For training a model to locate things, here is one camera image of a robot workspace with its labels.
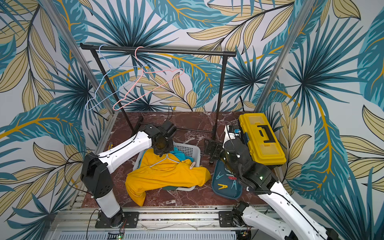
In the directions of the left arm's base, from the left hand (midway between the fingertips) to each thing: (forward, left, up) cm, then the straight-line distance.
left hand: (169, 152), depth 83 cm
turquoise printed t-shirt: (+1, -6, -3) cm, 7 cm away
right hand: (-5, -22, +20) cm, 30 cm away
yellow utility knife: (+10, +42, -12) cm, 44 cm away
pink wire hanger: (+48, -6, +21) cm, 53 cm away
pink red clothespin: (-9, -36, -11) cm, 39 cm away
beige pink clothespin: (-6, -13, -1) cm, 15 cm away
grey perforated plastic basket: (+5, -13, -6) cm, 15 cm away
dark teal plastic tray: (-12, -32, -13) cm, 37 cm away
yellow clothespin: (-14, -31, -12) cm, 36 cm away
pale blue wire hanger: (-3, +1, +1) cm, 4 cm away
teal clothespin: (-8, -29, -12) cm, 32 cm away
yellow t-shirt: (-11, +6, 0) cm, 13 cm away
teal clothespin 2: (-12, -37, -12) cm, 41 cm away
